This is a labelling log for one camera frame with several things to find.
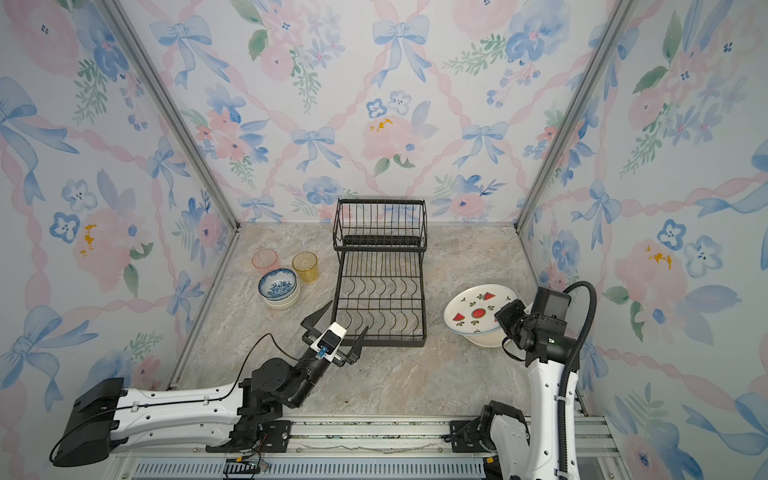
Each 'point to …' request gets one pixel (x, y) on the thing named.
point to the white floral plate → (472, 309)
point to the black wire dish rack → (379, 279)
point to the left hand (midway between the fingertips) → (346, 312)
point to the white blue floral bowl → (278, 284)
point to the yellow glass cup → (307, 265)
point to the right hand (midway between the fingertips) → (501, 309)
